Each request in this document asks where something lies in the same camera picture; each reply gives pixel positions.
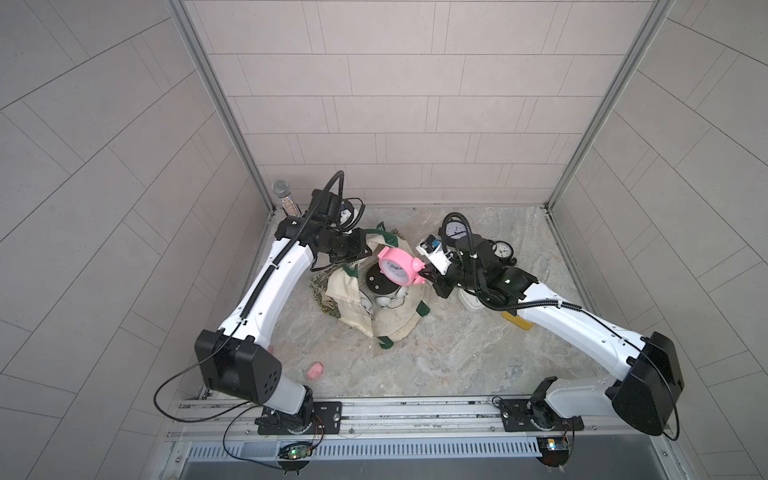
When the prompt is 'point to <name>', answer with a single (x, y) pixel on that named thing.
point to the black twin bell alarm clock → (455, 231)
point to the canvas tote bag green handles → (338, 290)
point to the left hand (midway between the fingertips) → (377, 247)
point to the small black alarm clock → (503, 252)
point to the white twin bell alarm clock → (382, 291)
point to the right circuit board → (554, 450)
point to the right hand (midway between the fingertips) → (421, 269)
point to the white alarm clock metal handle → (369, 311)
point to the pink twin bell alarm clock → (399, 267)
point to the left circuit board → (295, 455)
